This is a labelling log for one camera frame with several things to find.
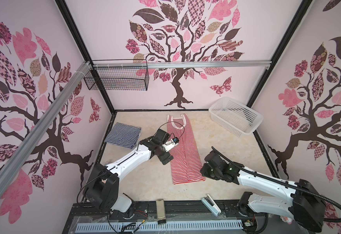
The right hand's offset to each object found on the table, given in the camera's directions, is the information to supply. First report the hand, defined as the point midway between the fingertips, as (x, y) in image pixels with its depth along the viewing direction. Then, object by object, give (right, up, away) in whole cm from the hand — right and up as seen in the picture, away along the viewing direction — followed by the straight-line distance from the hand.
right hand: (200, 169), depth 83 cm
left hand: (-21, +9, +3) cm, 23 cm away
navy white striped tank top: (-52, +18, +20) cm, 59 cm away
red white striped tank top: (-8, 0, +5) cm, 9 cm away
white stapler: (+4, -15, -9) cm, 18 cm away
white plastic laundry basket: (+35, +32, +32) cm, 57 cm away
